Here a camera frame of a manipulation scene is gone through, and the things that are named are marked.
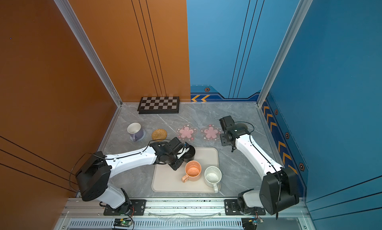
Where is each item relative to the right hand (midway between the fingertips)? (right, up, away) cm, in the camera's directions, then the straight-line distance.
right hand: (228, 138), depth 85 cm
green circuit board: (-54, -38, -14) cm, 68 cm away
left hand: (-28, -13, -1) cm, 31 cm away
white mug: (-10, -21, -3) cm, 23 cm away
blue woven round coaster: (-55, -1, +14) cm, 56 cm away
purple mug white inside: (-60, +4, +14) cm, 62 cm away
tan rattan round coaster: (-45, 0, +17) cm, 48 cm away
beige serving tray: (-36, -22, -3) cm, 43 cm away
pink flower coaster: (-25, +2, +17) cm, 31 cm away
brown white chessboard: (-48, +22, +30) cm, 60 cm away
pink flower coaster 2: (-8, +1, +17) cm, 19 cm away
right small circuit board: (+7, -39, -14) cm, 42 cm away
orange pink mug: (-21, -19, -1) cm, 28 cm away
